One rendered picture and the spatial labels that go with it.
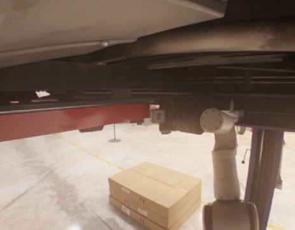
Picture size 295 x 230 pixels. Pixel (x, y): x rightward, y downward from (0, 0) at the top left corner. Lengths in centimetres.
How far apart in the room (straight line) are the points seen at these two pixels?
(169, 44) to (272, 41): 22
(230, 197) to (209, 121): 20
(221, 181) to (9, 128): 49
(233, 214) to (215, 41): 39
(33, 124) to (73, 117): 9
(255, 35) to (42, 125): 46
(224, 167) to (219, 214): 11
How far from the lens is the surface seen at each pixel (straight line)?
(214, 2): 19
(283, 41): 38
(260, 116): 147
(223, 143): 54
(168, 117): 57
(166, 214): 212
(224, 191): 49
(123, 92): 52
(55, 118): 42
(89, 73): 43
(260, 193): 197
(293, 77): 57
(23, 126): 40
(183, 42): 41
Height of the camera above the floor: 169
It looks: 5 degrees down
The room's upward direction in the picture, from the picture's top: straight up
